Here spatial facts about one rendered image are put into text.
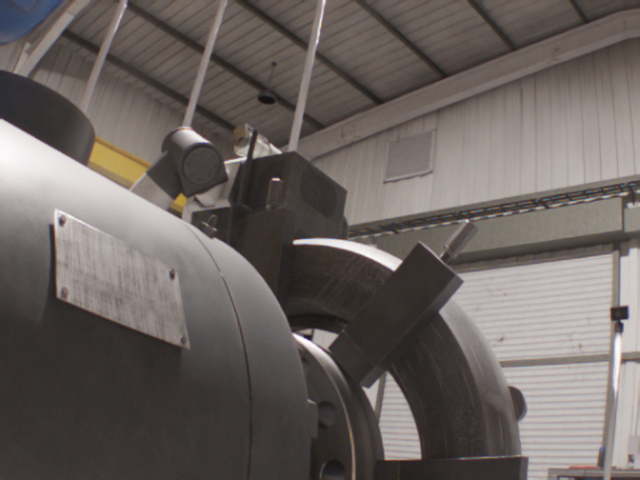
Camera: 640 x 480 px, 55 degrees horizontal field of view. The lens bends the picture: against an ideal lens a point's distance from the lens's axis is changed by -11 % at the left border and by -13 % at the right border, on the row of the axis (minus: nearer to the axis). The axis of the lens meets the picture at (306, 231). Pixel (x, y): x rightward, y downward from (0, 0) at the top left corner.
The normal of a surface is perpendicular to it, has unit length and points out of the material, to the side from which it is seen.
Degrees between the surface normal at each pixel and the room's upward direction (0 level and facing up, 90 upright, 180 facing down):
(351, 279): 90
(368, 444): 71
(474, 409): 90
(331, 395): 90
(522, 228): 90
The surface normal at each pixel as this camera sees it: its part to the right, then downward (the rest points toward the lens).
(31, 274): 0.79, -0.45
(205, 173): 0.45, 0.36
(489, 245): -0.67, -0.36
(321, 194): 0.79, -0.08
